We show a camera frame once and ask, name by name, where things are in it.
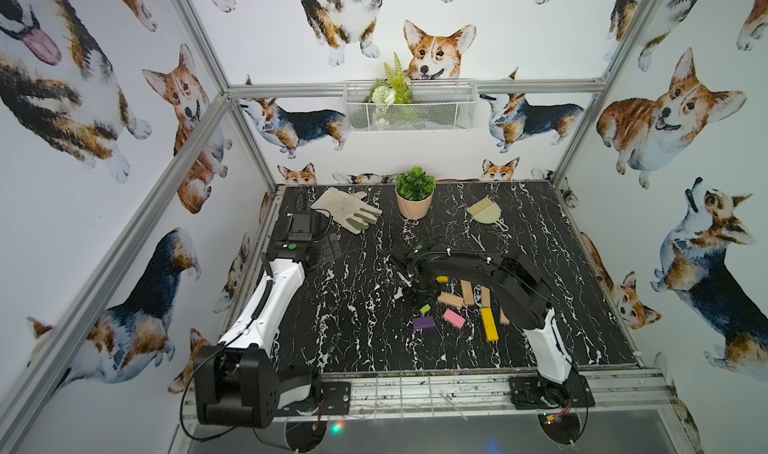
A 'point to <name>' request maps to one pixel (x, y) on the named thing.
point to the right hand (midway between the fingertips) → (417, 305)
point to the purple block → (426, 321)
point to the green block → (425, 309)
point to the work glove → (348, 210)
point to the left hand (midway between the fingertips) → (323, 243)
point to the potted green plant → (414, 191)
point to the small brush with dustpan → (487, 212)
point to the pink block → (453, 318)
